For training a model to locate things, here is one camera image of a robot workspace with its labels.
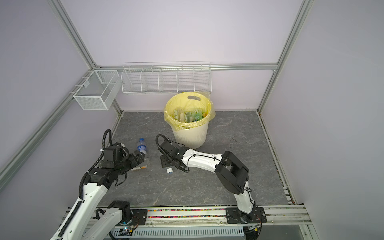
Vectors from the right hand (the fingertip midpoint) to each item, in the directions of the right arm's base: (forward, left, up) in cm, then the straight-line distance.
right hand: (165, 161), depth 86 cm
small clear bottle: (-2, +15, -3) cm, 16 cm away
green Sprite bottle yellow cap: (+26, -23, +12) cm, 37 cm away
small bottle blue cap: (+11, +17, -1) cm, 20 cm away
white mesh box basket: (+45, +51, +16) cm, 70 cm away
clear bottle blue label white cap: (+28, -18, +10) cm, 35 cm away
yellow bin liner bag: (+34, -12, +16) cm, 39 cm away
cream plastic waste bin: (+12, -17, +7) cm, 21 cm away
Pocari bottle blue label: (-6, -3, +1) cm, 7 cm away
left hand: (-3, +12, +8) cm, 15 cm away
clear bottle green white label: (+25, -13, +10) cm, 30 cm away
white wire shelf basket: (+49, +15, +24) cm, 57 cm away
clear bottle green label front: (+25, -6, +14) cm, 29 cm away
